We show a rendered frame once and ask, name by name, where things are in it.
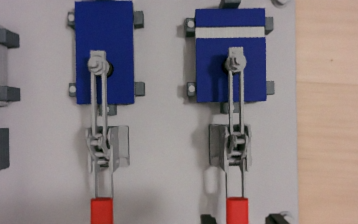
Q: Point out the blue rectangular block with white stripe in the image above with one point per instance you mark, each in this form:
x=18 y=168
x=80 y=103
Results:
x=217 y=29

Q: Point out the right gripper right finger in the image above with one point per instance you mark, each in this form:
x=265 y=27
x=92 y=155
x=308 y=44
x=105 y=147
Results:
x=275 y=218

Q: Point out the blue rectangular plate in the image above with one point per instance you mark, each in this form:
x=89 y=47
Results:
x=106 y=25

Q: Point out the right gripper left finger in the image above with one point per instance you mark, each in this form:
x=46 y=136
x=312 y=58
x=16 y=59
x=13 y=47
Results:
x=207 y=219

